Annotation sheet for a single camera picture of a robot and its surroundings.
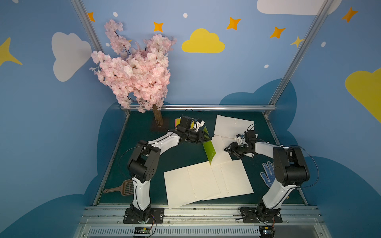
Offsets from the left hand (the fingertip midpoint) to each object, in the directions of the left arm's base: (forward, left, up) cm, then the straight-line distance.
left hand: (211, 137), depth 88 cm
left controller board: (-45, +35, -16) cm, 59 cm away
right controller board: (-44, -28, -18) cm, 55 cm away
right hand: (0, -13, -13) cm, 19 cm away
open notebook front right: (-19, -14, -18) cm, 30 cm away
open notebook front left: (-23, +11, -14) cm, 30 cm away
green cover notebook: (-4, +1, -4) cm, 6 cm away
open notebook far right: (+18, -15, -16) cm, 29 cm away
